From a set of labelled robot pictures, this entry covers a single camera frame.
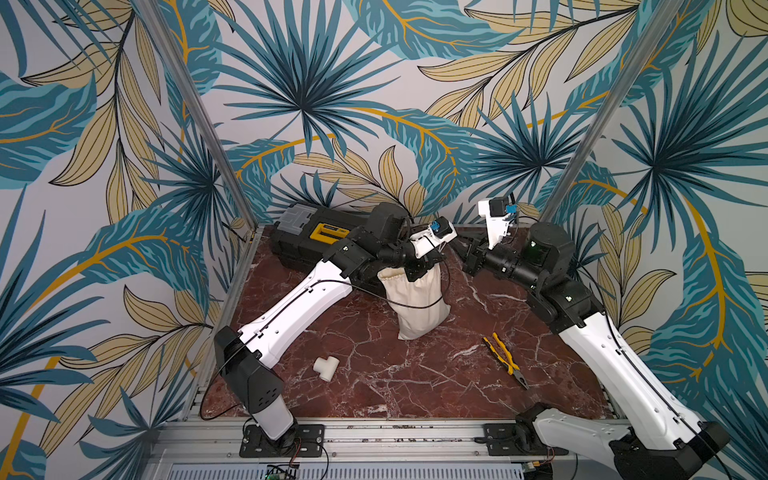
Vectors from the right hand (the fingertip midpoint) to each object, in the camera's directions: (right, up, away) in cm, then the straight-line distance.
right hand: (427, 247), depth 59 cm
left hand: (+4, -2, +9) cm, 10 cm away
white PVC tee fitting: (-25, -33, +24) cm, 47 cm away
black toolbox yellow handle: (-34, +6, +34) cm, 49 cm away
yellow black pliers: (+28, -34, +26) cm, 51 cm away
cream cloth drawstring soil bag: (-2, -19, +19) cm, 27 cm away
